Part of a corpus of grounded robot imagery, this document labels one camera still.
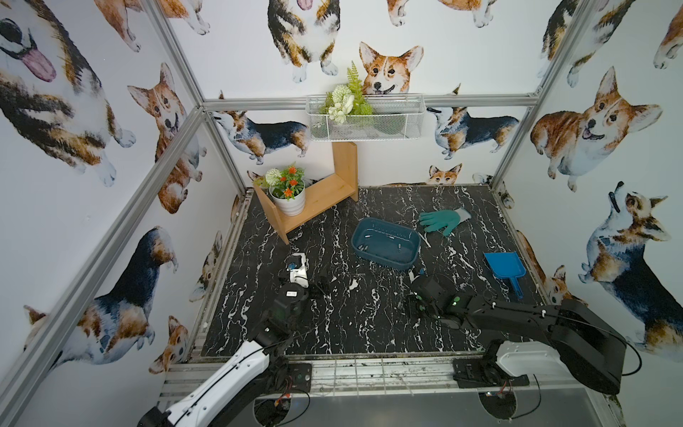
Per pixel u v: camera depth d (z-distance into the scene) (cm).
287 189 93
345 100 79
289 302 59
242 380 51
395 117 93
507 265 96
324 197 112
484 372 67
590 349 42
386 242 105
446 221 107
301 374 74
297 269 68
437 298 66
